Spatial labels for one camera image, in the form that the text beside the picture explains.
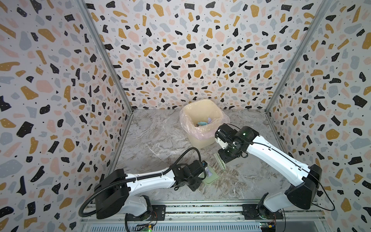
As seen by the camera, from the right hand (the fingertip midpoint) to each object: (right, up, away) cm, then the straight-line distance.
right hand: (221, 155), depth 74 cm
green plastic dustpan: (-4, -14, +11) cm, 18 cm away
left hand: (-11, -14, +5) cm, 19 cm away
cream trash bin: (-10, +3, +24) cm, 26 cm away
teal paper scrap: (-9, +17, +23) cm, 30 cm away
